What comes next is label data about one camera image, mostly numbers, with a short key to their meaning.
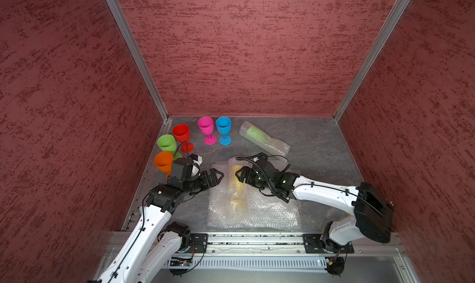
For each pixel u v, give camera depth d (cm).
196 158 69
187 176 58
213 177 65
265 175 60
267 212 80
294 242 76
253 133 103
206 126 95
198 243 73
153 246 46
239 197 79
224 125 98
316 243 74
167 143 91
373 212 42
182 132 92
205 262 71
